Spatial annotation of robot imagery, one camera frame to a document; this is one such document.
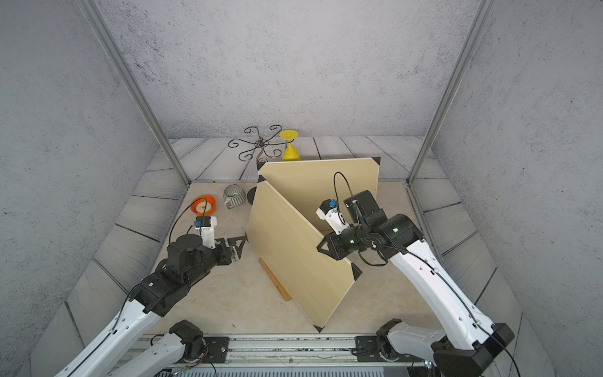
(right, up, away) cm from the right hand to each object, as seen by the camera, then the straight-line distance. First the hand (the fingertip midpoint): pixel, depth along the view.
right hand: (323, 247), depth 65 cm
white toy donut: (-52, +10, +42) cm, 68 cm away
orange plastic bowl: (-54, +13, +45) cm, 72 cm away
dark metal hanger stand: (-29, +41, +41) cm, 65 cm away
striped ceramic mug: (-38, +15, +42) cm, 59 cm away
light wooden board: (-11, +1, +10) cm, 15 cm away
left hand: (-25, +1, +7) cm, 26 cm away
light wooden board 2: (-6, +19, +20) cm, 28 cm away
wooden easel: (-13, -18, +15) cm, 27 cm away
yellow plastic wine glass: (-11, +32, +32) cm, 46 cm away
